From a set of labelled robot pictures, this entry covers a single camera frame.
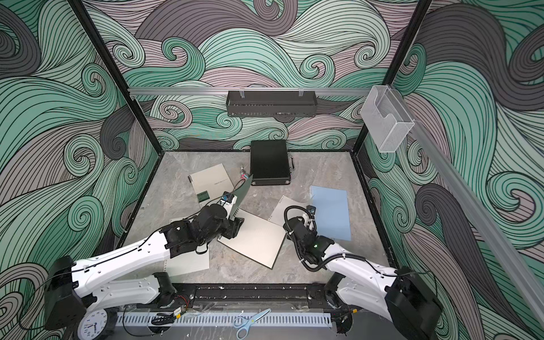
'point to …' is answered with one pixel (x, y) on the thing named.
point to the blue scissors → (243, 323)
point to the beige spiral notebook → (210, 183)
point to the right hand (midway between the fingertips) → (293, 226)
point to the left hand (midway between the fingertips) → (237, 215)
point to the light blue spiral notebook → (331, 210)
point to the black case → (269, 163)
